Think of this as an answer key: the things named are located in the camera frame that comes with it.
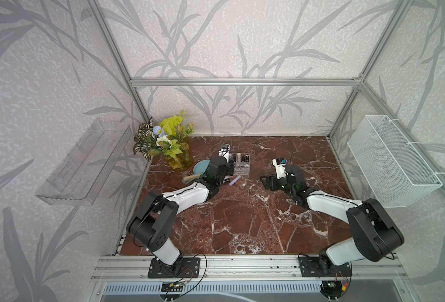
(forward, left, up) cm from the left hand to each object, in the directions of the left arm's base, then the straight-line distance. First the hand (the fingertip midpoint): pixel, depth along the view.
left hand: (230, 156), depth 89 cm
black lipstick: (+7, -9, -10) cm, 15 cm away
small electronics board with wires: (-50, +21, -17) cm, 57 cm away
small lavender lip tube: (-4, -2, -16) cm, 16 cm away
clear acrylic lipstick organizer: (+5, -6, -12) cm, 14 cm away
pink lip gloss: (+6, -5, -9) cm, 12 cm away
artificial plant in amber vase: (+8, +29, +5) cm, 31 cm away
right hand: (-6, -18, -6) cm, 20 cm away
